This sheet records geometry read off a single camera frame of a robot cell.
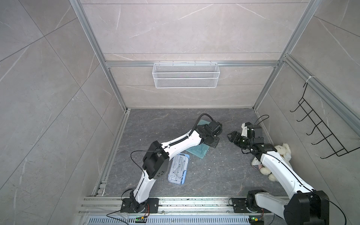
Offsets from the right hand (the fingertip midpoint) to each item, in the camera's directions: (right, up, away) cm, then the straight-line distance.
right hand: (231, 136), depth 84 cm
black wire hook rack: (+37, +3, -21) cm, 43 cm away
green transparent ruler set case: (-18, -8, 0) cm, 20 cm away
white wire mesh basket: (-29, +43, +17) cm, 54 cm away
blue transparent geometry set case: (-32, -18, +2) cm, 37 cm away
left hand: (-9, -2, +1) cm, 9 cm away
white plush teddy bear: (+33, -10, 0) cm, 34 cm away
